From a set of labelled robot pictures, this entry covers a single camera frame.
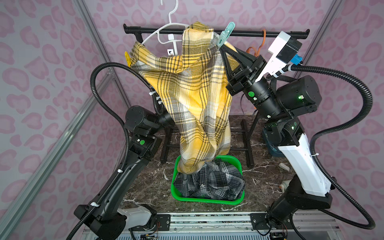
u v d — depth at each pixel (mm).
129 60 426
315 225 734
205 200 707
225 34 291
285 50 565
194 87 389
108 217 383
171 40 360
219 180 753
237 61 321
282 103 320
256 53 871
